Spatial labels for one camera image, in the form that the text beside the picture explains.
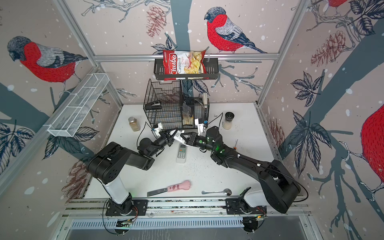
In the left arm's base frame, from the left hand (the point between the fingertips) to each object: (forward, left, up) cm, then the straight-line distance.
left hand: (178, 130), depth 79 cm
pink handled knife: (-22, -4, -19) cm, 30 cm away
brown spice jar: (+15, +32, -14) cm, 38 cm away
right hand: (-6, -1, +1) cm, 6 cm away
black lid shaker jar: (+17, -32, -15) cm, 39 cm away
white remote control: (-4, -1, -20) cm, 21 cm away
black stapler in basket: (+19, +15, +1) cm, 24 cm away
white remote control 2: (-2, 0, -3) cm, 4 cm away
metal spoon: (-25, -27, -23) cm, 43 cm away
